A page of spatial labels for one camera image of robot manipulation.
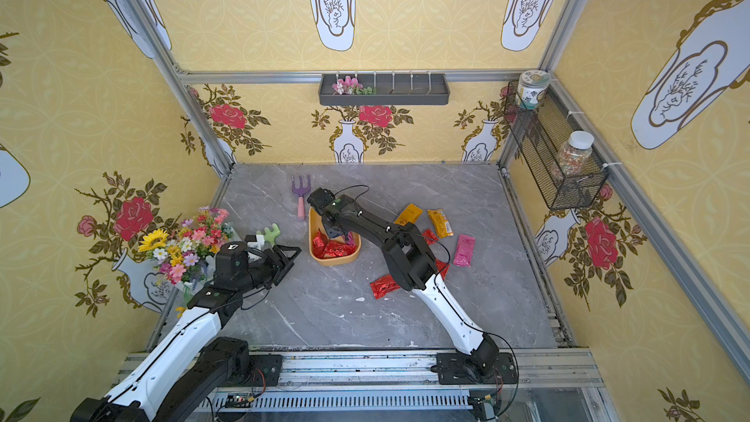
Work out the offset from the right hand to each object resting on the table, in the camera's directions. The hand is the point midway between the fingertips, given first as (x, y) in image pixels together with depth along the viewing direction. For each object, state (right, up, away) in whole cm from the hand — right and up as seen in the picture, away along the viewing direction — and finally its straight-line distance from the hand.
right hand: (350, 218), depth 103 cm
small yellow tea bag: (+31, -1, -4) cm, 32 cm away
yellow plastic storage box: (-11, -2, -3) cm, 12 cm away
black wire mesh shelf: (+64, +29, -6) cm, 70 cm away
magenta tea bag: (+37, -10, -10) cm, 40 cm away
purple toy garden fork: (-20, +9, +10) cm, 24 cm away
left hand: (-15, -8, -20) cm, 27 cm away
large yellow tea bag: (+21, +1, -2) cm, 21 cm away
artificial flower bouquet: (-42, -7, -25) cm, 49 cm away
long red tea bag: (+12, -19, -18) cm, 28 cm away
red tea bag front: (-8, -8, -10) cm, 15 cm away
